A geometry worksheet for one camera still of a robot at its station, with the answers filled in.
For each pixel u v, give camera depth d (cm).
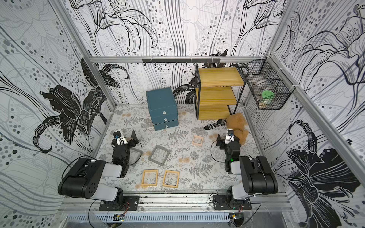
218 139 82
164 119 95
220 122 105
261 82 78
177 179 80
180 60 90
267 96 78
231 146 70
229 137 76
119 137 73
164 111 90
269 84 78
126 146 79
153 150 93
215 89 104
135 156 90
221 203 72
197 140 98
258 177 44
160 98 93
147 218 77
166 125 101
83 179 45
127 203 73
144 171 83
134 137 82
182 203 75
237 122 95
